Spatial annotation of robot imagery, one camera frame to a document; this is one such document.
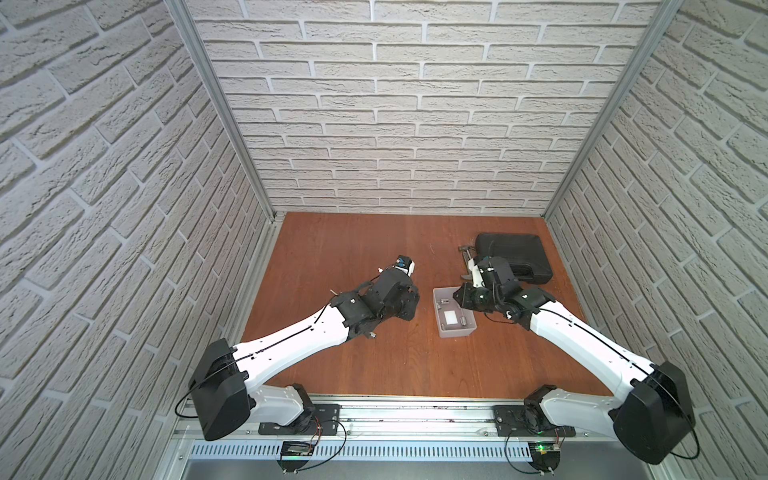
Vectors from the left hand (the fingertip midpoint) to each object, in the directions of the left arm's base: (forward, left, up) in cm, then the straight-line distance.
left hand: (416, 292), depth 77 cm
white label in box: (+1, -12, -18) cm, 22 cm away
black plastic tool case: (+23, -41, -12) cm, 48 cm away
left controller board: (-32, +30, -18) cm, 47 cm away
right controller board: (-34, -30, -18) cm, 49 cm away
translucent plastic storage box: (+7, -11, -17) cm, 21 cm away
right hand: (+2, -12, -5) cm, 13 cm away
